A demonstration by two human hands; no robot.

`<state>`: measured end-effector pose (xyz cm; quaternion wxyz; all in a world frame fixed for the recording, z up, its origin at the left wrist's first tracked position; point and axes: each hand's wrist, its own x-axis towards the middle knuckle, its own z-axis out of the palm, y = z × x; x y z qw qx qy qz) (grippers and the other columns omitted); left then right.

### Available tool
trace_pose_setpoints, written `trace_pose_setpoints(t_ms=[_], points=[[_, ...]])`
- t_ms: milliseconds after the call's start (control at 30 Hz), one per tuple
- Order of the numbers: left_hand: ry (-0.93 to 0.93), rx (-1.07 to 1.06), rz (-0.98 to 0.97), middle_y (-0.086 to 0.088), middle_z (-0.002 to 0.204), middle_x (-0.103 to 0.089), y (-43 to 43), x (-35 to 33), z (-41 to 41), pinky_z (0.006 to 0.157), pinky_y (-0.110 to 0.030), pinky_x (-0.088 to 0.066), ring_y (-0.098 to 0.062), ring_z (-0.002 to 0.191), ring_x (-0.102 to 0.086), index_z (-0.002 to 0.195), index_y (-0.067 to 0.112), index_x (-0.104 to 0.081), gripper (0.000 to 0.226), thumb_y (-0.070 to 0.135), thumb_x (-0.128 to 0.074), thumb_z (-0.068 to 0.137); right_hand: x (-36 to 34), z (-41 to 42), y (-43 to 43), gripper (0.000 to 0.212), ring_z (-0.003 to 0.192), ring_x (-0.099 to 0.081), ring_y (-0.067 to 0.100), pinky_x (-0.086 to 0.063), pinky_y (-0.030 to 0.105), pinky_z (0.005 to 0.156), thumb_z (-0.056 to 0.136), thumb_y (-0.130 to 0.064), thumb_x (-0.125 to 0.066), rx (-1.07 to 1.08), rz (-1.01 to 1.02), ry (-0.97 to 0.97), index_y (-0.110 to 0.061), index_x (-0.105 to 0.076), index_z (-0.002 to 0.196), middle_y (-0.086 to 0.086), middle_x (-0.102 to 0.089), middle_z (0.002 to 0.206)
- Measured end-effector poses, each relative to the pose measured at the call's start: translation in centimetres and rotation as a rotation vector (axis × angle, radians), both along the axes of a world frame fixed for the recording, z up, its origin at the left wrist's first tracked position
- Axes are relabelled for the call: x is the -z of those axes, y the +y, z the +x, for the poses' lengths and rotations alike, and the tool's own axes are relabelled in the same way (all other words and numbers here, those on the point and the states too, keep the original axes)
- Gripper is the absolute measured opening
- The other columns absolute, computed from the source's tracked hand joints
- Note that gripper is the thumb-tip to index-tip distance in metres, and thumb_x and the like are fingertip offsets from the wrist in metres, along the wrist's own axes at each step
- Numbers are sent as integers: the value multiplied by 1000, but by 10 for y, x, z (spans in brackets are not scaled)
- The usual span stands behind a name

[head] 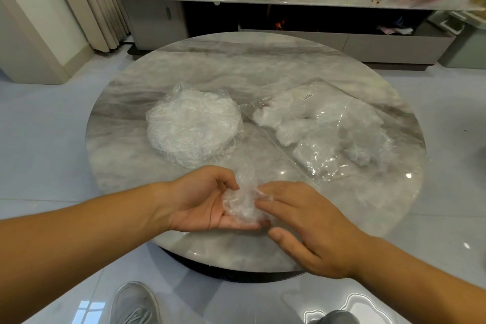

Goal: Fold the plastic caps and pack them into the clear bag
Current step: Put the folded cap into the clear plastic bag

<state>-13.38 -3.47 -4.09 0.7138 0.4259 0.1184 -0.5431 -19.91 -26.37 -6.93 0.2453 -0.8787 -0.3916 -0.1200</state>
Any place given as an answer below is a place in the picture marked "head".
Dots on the person's right hand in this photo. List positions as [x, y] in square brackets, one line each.
[323, 233]

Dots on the person's left hand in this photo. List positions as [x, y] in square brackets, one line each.
[196, 202]

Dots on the single clear plastic cover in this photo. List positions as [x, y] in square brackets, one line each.
[241, 200]

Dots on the pile of clear plastic caps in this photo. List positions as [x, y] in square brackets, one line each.
[194, 124]

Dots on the clear bag of caps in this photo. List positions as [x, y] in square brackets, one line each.
[319, 126]

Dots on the clear plastic bag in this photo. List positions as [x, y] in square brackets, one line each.
[380, 119]

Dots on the person's left forearm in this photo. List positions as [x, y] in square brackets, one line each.
[72, 259]

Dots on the person's right forearm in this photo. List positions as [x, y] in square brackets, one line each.
[425, 289]

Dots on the green storage bin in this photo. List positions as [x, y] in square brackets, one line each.
[467, 43]

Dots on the black table base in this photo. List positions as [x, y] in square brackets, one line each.
[228, 270]

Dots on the grey sneaker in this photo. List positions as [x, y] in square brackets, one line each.
[135, 305]
[338, 318]

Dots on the long grey low cabinet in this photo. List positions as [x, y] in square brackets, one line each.
[152, 22]

